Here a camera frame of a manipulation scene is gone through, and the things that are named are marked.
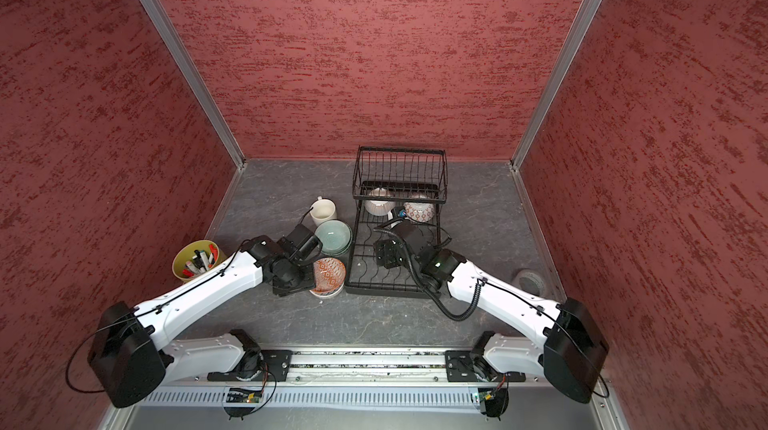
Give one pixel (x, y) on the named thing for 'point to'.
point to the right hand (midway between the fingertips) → (385, 250)
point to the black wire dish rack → (394, 189)
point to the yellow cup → (185, 253)
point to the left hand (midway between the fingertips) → (306, 291)
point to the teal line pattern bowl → (335, 235)
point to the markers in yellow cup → (201, 262)
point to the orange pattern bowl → (329, 275)
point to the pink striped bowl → (379, 207)
